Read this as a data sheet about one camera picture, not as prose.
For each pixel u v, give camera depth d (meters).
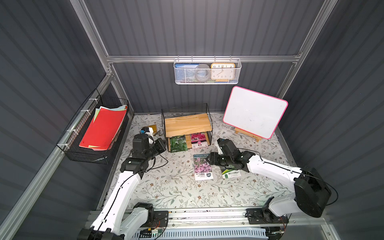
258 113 0.93
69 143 0.61
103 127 0.71
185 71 0.84
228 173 0.89
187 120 0.94
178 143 1.01
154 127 1.17
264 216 0.66
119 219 0.43
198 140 1.02
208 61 0.89
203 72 0.91
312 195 0.43
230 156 0.64
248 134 1.03
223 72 0.89
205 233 0.77
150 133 0.69
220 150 0.69
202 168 0.91
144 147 0.60
